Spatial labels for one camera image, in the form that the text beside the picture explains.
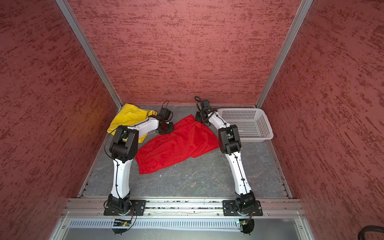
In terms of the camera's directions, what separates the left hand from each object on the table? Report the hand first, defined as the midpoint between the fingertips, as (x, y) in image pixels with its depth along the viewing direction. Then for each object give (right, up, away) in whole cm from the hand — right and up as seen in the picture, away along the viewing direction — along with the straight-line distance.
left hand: (170, 132), depth 104 cm
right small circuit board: (+43, -43, -32) cm, 69 cm away
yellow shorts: (-33, +13, +6) cm, 36 cm away
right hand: (+19, +9, +7) cm, 22 cm away
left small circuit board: (-20, -42, -31) cm, 57 cm away
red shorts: (+14, -3, -6) cm, 16 cm away
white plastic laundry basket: (+62, +6, +6) cm, 62 cm away
